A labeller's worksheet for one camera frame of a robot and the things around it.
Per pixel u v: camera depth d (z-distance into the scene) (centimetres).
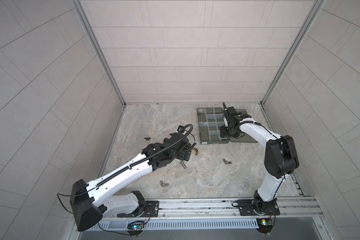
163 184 79
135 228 64
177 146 54
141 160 45
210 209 72
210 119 107
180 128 63
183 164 85
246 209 71
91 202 37
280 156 49
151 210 71
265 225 68
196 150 91
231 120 67
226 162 87
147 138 96
